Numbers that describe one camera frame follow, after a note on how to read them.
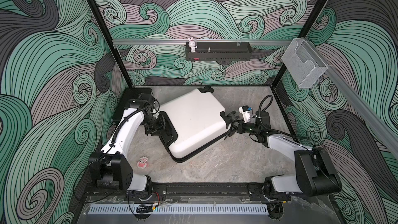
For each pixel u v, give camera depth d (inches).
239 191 29.3
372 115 21.7
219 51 37.4
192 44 34.8
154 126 26.9
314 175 16.6
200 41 36.4
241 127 30.0
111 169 16.2
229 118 30.5
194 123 29.5
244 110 31.3
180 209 27.4
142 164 31.3
